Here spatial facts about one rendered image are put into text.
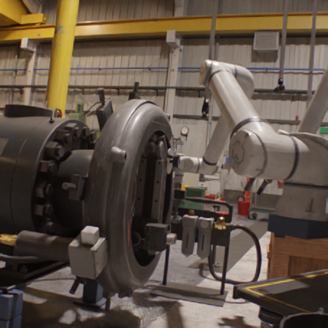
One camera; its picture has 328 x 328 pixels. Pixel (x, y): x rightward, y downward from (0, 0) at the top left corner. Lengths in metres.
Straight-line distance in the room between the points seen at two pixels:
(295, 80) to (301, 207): 11.32
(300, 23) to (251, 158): 11.31
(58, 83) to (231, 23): 8.35
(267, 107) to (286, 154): 11.14
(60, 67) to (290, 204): 4.34
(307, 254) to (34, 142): 1.44
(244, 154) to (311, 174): 0.23
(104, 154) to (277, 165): 0.55
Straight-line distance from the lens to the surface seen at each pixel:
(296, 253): 2.14
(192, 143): 8.12
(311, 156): 1.31
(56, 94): 5.21
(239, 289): 1.44
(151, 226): 1.49
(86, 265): 1.18
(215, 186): 10.98
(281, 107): 12.38
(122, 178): 1.21
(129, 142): 1.25
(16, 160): 1.49
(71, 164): 1.53
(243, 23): 12.65
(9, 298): 1.40
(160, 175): 1.54
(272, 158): 1.23
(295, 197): 1.32
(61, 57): 5.32
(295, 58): 12.75
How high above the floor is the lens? 0.71
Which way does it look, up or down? 2 degrees up
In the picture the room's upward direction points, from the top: 6 degrees clockwise
